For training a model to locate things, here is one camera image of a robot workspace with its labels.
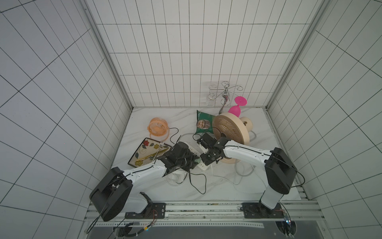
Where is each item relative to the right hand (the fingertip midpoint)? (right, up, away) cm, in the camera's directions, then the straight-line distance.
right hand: (200, 161), depth 85 cm
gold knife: (-30, +2, +7) cm, 30 cm away
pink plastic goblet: (+23, +31, +7) cm, 39 cm away
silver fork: (-25, +8, +11) cm, 29 cm away
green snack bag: (+4, +23, +15) cm, 27 cm away
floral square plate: (-34, +4, +8) cm, 35 cm away
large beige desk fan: (+16, +20, -17) cm, 31 cm away
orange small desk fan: (-27, +18, +11) cm, 35 cm away
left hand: (-1, +2, -3) cm, 4 cm away
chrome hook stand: (+16, +40, +5) cm, 43 cm away
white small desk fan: (-13, -5, -11) cm, 18 cm away
